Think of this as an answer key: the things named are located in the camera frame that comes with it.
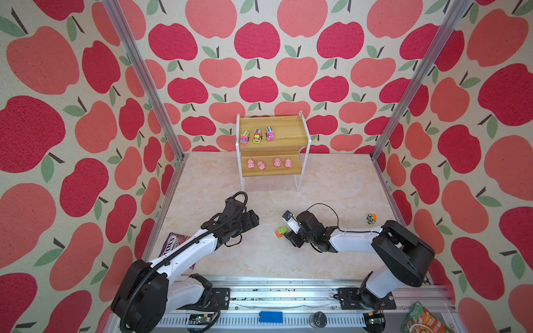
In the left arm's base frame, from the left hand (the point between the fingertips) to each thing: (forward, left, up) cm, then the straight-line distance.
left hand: (255, 224), depth 84 cm
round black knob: (-32, -20, +2) cm, 38 cm away
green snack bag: (-32, -57, -6) cm, 66 cm away
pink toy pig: (+25, -2, +10) cm, 27 cm away
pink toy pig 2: (+25, +3, +10) cm, 27 cm away
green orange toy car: (+6, -53, -5) cm, 54 cm away
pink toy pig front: (+25, -15, +10) cm, 31 cm away
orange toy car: (-1, -11, -6) cm, 12 cm away
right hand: (0, -16, -8) cm, 18 cm away
